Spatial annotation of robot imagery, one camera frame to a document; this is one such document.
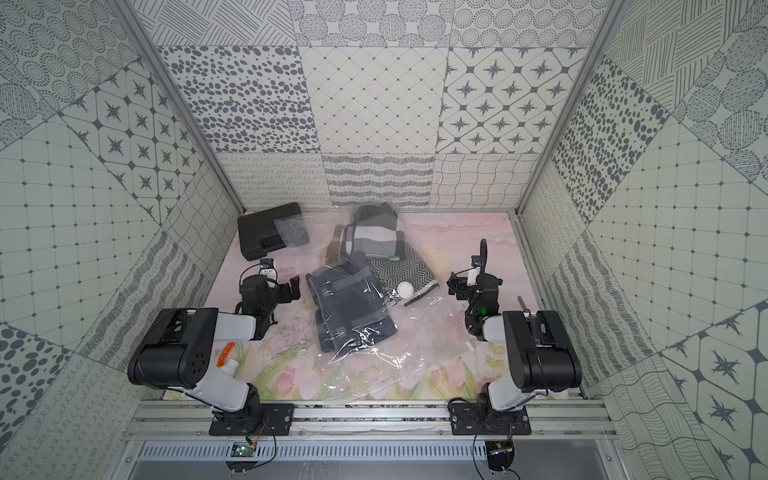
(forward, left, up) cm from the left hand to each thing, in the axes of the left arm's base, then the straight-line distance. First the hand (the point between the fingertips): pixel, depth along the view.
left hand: (291, 277), depth 95 cm
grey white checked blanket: (+22, -25, -2) cm, 34 cm away
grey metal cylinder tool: (-5, -75, -7) cm, 76 cm away
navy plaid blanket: (-8, -20, -4) cm, 22 cm away
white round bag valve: (-4, -37, 0) cm, 37 cm away
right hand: (+2, -58, -1) cm, 58 cm away
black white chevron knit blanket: (+3, -32, -1) cm, 32 cm away
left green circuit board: (-45, +3, -8) cm, 45 cm away
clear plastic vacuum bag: (-19, -45, -8) cm, 49 cm away
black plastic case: (+18, +17, +2) cm, 25 cm away
